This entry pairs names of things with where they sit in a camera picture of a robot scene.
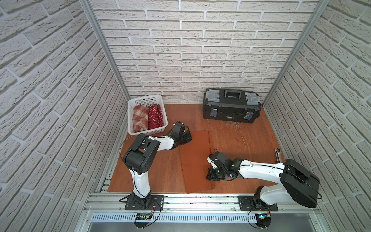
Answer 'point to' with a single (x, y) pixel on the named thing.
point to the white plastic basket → (146, 100)
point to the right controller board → (263, 220)
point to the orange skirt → (194, 154)
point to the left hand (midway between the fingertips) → (194, 135)
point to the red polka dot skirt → (155, 116)
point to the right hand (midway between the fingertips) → (207, 177)
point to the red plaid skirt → (140, 118)
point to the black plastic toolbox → (232, 105)
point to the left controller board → (142, 216)
